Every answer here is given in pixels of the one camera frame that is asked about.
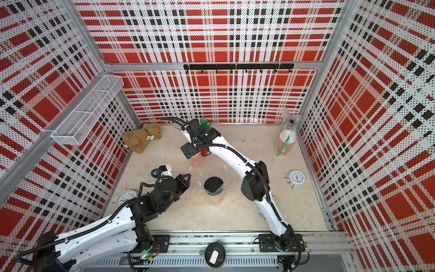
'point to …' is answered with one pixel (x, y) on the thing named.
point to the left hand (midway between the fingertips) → (194, 174)
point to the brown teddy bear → (138, 139)
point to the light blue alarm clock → (260, 212)
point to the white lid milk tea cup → (282, 137)
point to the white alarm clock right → (295, 178)
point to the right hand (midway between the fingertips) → (195, 147)
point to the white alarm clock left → (124, 196)
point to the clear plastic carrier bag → (290, 122)
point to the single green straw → (284, 146)
